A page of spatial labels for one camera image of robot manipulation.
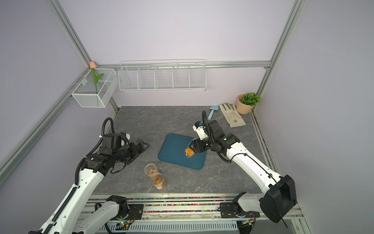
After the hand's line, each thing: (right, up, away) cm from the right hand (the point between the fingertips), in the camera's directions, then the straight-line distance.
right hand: (194, 143), depth 78 cm
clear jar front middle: (-20, -21, +2) cm, 29 cm away
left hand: (-26, -3, -4) cm, 26 cm away
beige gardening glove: (+30, +20, +40) cm, 53 cm away
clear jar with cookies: (-3, -5, +1) cm, 6 cm away
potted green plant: (+39, +27, +30) cm, 56 cm away
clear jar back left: (-26, -16, +6) cm, 31 cm away
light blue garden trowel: (+17, +23, +42) cm, 51 cm away
